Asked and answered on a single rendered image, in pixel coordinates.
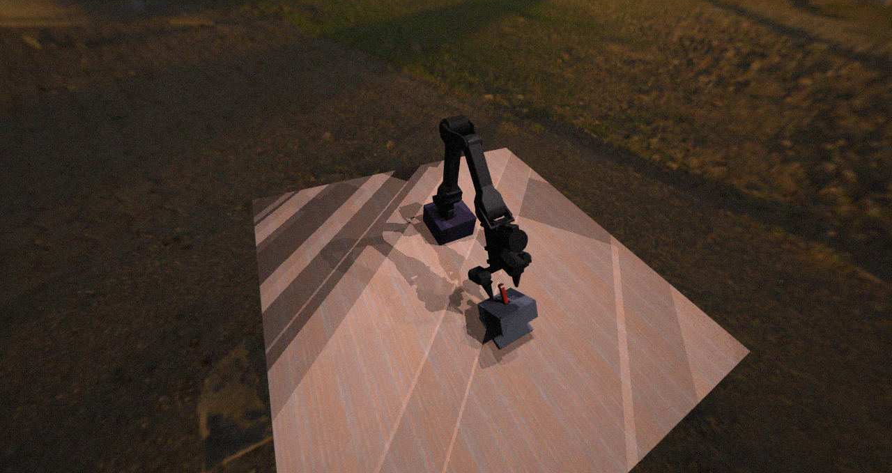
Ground grey sloped panel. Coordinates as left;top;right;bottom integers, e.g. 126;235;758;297
477;288;538;350

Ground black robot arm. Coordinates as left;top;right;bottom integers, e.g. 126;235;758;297
432;115;530;277

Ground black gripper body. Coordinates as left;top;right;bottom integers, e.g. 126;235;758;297
468;245;508;285

